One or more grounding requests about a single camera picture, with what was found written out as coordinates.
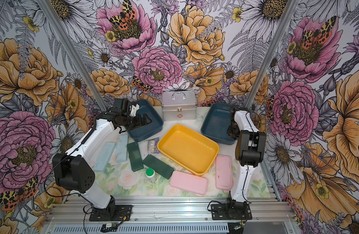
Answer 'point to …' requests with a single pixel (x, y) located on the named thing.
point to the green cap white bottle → (150, 175)
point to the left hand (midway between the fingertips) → (145, 127)
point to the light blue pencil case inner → (122, 152)
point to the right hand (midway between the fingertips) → (236, 140)
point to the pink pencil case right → (223, 172)
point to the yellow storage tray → (188, 148)
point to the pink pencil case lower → (189, 182)
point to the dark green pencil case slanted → (158, 166)
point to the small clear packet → (152, 144)
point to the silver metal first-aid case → (179, 105)
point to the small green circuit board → (111, 224)
